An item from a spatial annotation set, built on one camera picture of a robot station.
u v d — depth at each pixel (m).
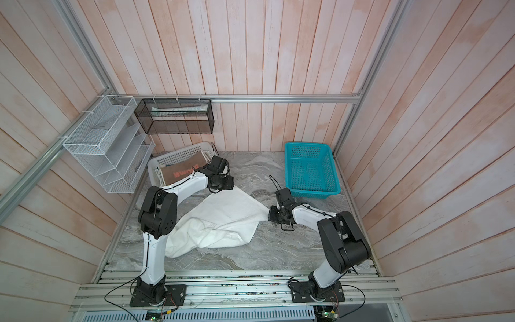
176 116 1.06
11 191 0.53
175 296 0.73
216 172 0.81
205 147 1.14
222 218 0.93
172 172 1.02
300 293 0.73
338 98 0.97
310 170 1.14
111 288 0.62
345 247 0.46
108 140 0.73
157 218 0.56
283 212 0.70
